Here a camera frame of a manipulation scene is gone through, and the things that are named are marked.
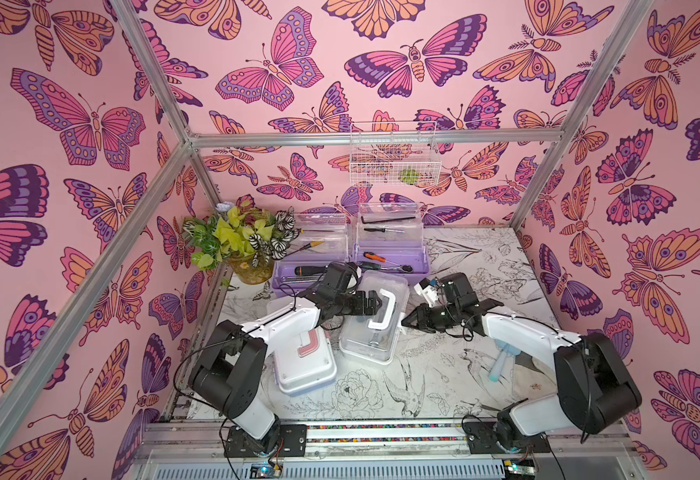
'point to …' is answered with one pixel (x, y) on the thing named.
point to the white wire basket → (394, 154)
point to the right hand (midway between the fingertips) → (406, 320)
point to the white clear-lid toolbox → (375, 337)
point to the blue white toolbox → (303, 360)
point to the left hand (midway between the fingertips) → (373, 302)
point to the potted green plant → (243, 235)
